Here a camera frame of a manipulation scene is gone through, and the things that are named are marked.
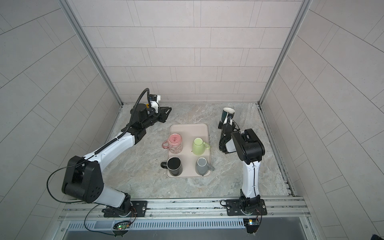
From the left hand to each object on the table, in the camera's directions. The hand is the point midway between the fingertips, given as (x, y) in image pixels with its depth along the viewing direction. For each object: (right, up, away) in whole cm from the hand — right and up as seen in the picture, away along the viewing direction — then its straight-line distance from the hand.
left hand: (173, 106), depth 80 cm
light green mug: (+14, -23, +5) cm, 27 cm away
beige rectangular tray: (+7, -17, +22) cm, 29 cm away
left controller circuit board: (-20, -54, -15) cm, 60 cm away
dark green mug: (+36, -2, +23) cm, 43 cm away
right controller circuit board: (+38, -55, -12) cm, 68 cm away
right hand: (+33, -4, +19) cm, 38 cm away
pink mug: (0, -21, +3) cm, 21 cm away
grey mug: (+16, -31, -3) cm, 35 cm away
